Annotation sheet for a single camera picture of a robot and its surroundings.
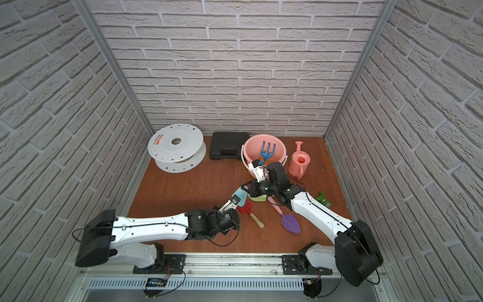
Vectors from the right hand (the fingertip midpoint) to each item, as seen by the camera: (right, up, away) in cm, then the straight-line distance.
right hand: (244, 187), depth 79 cm
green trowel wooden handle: (+9, -8, +13) cm, 18 cm away
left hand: (-7, -9, +1) cm, 12 cm away
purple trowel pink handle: (+21, -18, +6) cm, 28 cm away
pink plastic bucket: (+8, +16, +23) cm, 29 cm away
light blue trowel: (-1, -3, -2) cm, 4 cm away
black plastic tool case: (-11, +19, +31) cm, 38 cm away
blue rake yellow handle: (+11, +13, +19) cm, 26 cm away
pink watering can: (+29, +11, +16) cm, 35 cm away
